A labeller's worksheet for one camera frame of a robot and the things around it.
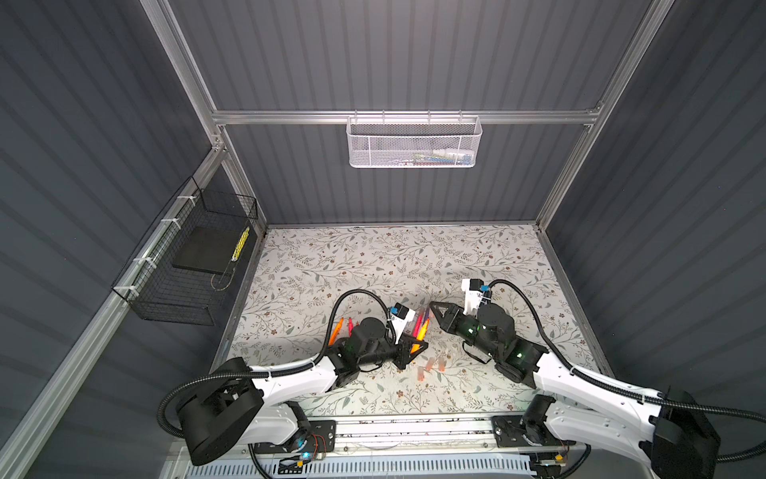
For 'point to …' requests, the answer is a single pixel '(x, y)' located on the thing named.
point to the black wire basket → (184, 270)
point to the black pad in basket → (209, 248)
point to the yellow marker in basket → (240, 243)
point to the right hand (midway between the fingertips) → (432, 308)
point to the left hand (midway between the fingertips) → (428, 345)
